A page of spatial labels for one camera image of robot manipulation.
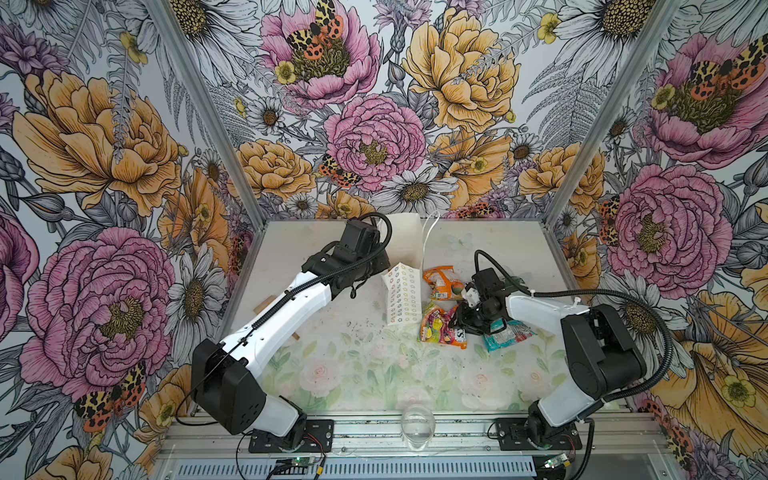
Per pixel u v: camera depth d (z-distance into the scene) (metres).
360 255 0.59
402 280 0.80
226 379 0.40
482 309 0.80
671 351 0.44
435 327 0.89
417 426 0.77
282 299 0.48
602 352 0.46
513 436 0.73
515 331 0.85
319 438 0.74
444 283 0.97
